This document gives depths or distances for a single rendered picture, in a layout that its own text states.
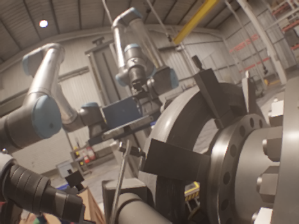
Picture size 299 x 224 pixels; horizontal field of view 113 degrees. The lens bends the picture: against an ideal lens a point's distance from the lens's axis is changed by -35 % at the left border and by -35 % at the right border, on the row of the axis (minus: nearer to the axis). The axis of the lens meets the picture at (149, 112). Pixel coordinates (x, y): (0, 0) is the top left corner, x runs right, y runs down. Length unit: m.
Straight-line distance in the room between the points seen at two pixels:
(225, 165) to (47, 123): 0.42
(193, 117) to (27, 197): 0.43
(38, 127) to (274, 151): 0.45
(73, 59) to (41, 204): 9.96
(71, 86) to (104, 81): 7.98
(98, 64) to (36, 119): 1.24
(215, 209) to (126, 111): 1.05
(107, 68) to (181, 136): 1.19
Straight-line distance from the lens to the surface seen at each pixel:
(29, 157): 9.78
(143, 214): 0.26
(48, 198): 0.27
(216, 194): 0.41
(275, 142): 0.30
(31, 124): 0.34
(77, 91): 9.23
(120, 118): 1.28
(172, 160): 0.36
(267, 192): 0.29
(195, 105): 0.45
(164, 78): 1.07
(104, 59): 1.52
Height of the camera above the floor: 0.94
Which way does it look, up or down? 2 degrees up
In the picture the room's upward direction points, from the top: 22 degrees counter-clockwise
